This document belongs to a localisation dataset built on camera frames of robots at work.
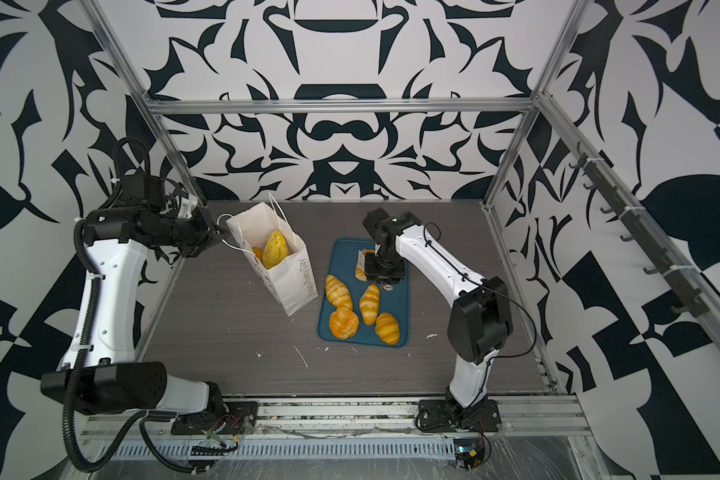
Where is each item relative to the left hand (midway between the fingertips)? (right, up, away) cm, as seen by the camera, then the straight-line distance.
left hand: (227, 228), depth 70 cm
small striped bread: (+31, -12, +25) cm, 41 cm away
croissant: (+7, -6, +15) cm, 17 cm away
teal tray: (+24, -10, +32) cm, 41 cm away
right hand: (+35, -14, +13) cm, 39 cm away
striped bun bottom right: (+38, -28, +15) cm, 50 cm away
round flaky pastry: (+26, -26, +15) cm, 40 cm away
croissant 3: (+33, -22, +19) cm, 44 cm away
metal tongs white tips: (+37, -14, +4) cm, 39 cm away
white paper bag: (+13, -13, +9) cm, 20 cm away
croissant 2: (+24, -19, +21) cm, 37 cm away
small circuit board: (+56, -52, +1) cm, 77 cm away
